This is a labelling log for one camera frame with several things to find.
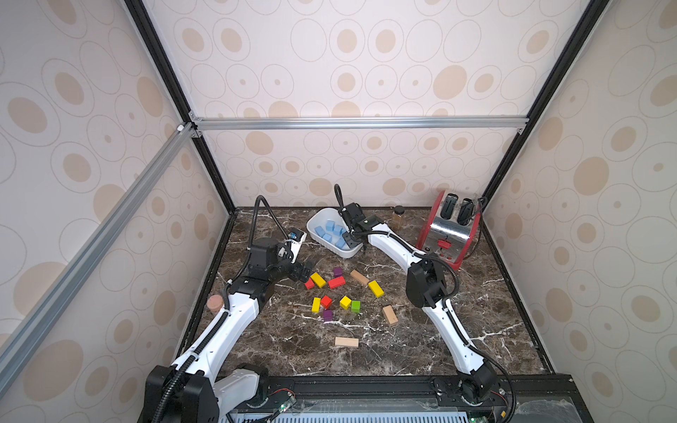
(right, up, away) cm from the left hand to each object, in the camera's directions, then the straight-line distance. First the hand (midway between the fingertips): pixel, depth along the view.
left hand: (309, 250), depth 81 cm
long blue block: (+9, +2, +23) cm, 25 cm away
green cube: (+15, -19, +7) cm, 25 cm away
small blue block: (+5, +8, +32) cm, 33 cm away
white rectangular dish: (0, +12, +31) cm, 33 cm away
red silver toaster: (+49, -5, +17) cm, 52 cm away
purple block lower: (+5, -22, +5) cm, 23 cm away
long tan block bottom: (+12, -29, +1) cm, 31 cm away
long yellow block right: (+22, -15, +14) cm, 30 cm away
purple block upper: (+8, -9, +17) cm, 21 cm away
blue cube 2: (+4, +4, +26) cm, 26 cm away
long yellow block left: (+1, -12, +16) cm, 20 cm away
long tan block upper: (+17, -11, +17) cm, 26 cm away
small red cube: (+5, -18, +11) cm, 22 cm away
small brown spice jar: (+33, +14, +26) cm, 44 cm away
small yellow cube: (+11, -18, +8) cm, 23 cm away
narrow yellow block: (+1, -19, +9) cm, 21 cm away
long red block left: (-2, -13, +14) cm, 19 cm away
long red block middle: (+8, -13, +15) cm, 21 cm away
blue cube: (+8, +7, +30) cm, 31 cm away
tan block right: (+26, -21, +5) cm, 34 cm away
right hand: (+20, +6, +26) cm, 33 cm away
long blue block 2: (+1, +6, +31) cm, 31 cm away
